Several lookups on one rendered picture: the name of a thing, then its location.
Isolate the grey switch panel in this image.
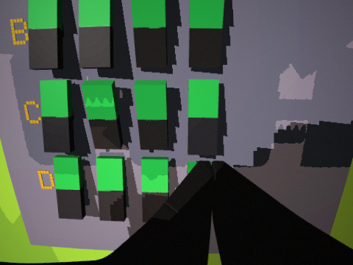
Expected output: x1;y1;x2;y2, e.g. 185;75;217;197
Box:
0;0;353;250

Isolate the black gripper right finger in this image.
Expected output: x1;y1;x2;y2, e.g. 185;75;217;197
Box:
212;161;353;265

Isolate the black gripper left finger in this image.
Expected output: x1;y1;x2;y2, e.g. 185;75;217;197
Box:
0;161;214;265

